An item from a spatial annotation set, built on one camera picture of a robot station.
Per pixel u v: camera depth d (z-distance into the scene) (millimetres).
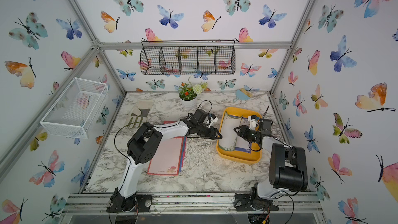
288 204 741
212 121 884
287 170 461
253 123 853
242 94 1188
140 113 1073
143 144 557
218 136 887
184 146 931
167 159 884
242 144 889
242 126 849
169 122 1050
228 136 954
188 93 996
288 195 449
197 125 793
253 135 809
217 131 866
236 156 846
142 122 1038
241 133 827
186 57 982
